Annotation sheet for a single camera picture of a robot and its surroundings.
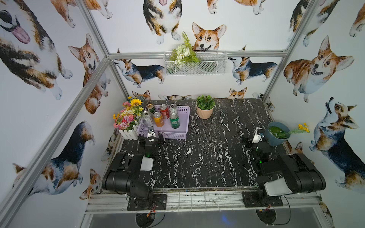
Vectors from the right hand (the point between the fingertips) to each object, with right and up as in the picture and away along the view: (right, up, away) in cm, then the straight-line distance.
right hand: (257, 130), depth 88 cm
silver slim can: (-70, +7, +7) cm, 71 cm away
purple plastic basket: (-62, +1, +17) cm, 64 cm away
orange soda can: (-63, +6, +9) cm, 64 cm away
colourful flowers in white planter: (-82, +7, -1) cm, 82 cm away
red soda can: (-60, +12, +15) cm, 63 cm away
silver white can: (-54, +13, +9) cm, 56 cm away
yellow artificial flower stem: (+22, +2, -7) cm, 23 cm away
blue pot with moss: (+15, -3, +4) cm, 15 cm away
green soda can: (-52, +5, +9) cm, 53 cm away
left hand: (-68, -1, +4) cm, 68 cm away
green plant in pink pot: (-31, +16, +12) cm, 37 cm away
